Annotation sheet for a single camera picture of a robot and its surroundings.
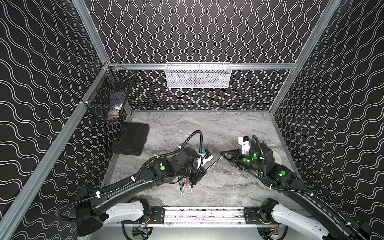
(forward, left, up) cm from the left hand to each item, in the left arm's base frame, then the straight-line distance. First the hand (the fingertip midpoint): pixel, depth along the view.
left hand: (206, 169), depth 68 cm
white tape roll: (+20, -47, -20) cm, 55 cm away
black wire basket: (+41, +63, +4) cm, 75 cm away
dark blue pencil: (-1, +6, -21) cm, 22 cm away
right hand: (+7, -7, +4) cm, 11 cm away
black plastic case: (+26, +47, -16) cm, 56 cm away
